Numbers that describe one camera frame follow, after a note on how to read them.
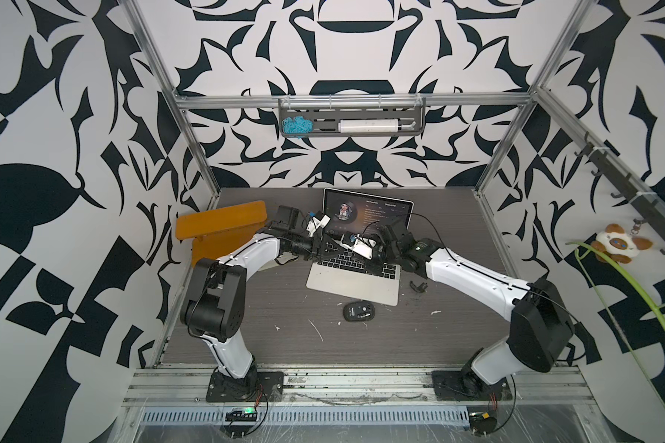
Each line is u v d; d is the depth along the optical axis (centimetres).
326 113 94
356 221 97
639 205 59
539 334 43
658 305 54
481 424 71
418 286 92
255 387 73
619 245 60
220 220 94
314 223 78
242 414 73
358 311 85
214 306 48
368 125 91
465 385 67
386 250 69
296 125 92
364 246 71
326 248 77
